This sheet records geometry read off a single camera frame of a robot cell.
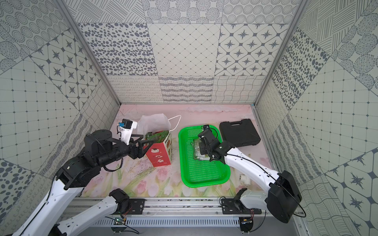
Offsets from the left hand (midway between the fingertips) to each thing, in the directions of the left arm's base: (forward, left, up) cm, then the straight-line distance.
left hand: (146, 135), depth 61 cm
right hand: (+8, -27, -22) cm, 36 cm away
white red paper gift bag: (+20, +4, -21) cm, 29 cm away
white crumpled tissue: (-7, -48, -33) cm, 59 cm away
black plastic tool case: (+21, -50, -30) cm, 62 cm away
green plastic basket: (-1, -22, -35) cm, 41 cm away
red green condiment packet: (+14, +2, -22) cm, 26 cm away
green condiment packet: (+7, -21, -28) cm, 36 cm away
